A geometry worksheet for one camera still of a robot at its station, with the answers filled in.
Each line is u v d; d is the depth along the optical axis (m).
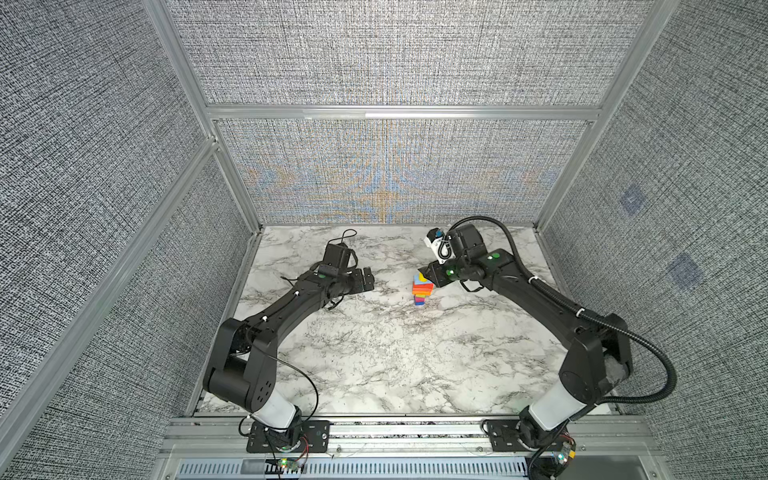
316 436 0.73
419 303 0.97
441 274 0.75
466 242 0.65
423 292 0.91
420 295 0.93
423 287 0.89
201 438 0.75
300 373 0.41
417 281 0.88
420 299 0.97
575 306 0.49
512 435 0.73
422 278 0.84
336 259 0.69
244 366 0.44
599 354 0.43
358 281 0.80
